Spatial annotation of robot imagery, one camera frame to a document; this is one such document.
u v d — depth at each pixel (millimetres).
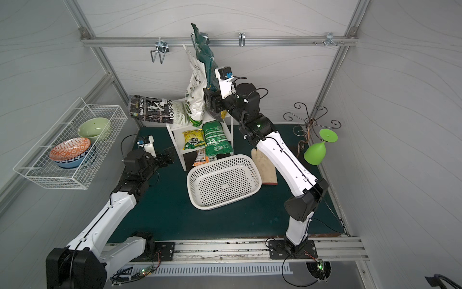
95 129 732
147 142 680
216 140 875
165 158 715
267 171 987
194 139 865
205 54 545
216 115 717
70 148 628
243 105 464
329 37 765
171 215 905
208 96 555
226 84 528
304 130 1214
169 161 731
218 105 572
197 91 649
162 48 784
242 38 801
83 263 381
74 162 573
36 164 565
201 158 955
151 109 693
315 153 761
